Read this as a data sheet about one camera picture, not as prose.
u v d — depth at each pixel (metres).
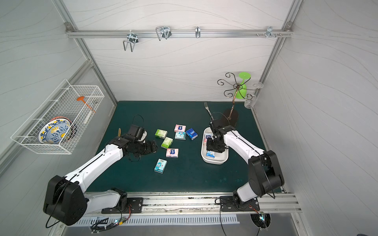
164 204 0.75
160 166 0.85
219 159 0.85
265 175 0.45
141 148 0.71
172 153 0.90
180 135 0.98
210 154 0.84
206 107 1.18
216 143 0.73
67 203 0.39
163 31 0.76
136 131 0.66
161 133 0.98
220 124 0.71
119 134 1.01
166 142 0.95
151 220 0.70
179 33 0.78
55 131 0.62
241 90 0.86
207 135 0.94
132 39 0.78
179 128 1.01
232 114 1.04
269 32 0.77
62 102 0.70
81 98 0.80
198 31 0.72
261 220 0.72
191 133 0.99
